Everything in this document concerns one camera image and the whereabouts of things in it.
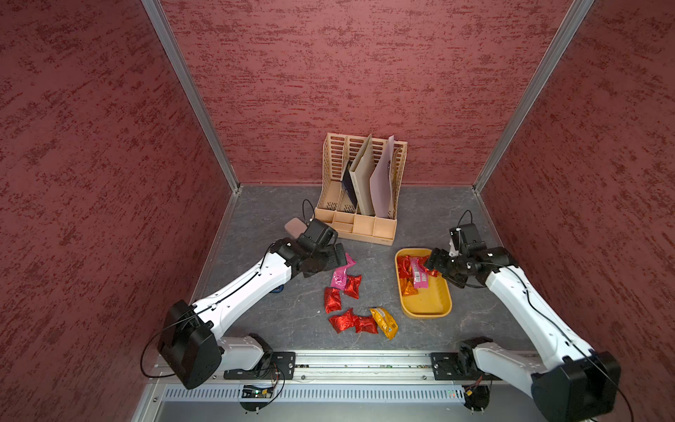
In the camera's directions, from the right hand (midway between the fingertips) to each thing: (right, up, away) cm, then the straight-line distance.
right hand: (431, 273), depth 79 cm
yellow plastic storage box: (+4, -11, +8) cm, 15 cm away
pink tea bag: (-1, -3, +8) cm, 9 cm away
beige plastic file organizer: (-31, +21, +34) cm, 51 cm away
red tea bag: (-24, -6, +8) cm, 26 cm away
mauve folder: (-14, +31, +13) cm, 36 cm away
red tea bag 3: (-27, -15, 0) cm, 31 cm away
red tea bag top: (-6, 0, +9) cm, 11 cm away
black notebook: (-26, +29, +11) cm, 40 cm away
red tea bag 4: (-21, -15, -1) cm, 26 cm away
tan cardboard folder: (-21, +33, +11) cm, 41 cm away
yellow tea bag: (-14, -15, 0) cm, 20 cm away
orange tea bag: (-6, -7, +8) cm, 12 cm away
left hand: (-31, +2, 0) cm, 31 cm away
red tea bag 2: (-31, -10, +6) cm, 33 cm away
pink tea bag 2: (-29, -4, +10) cm, 31 cm away
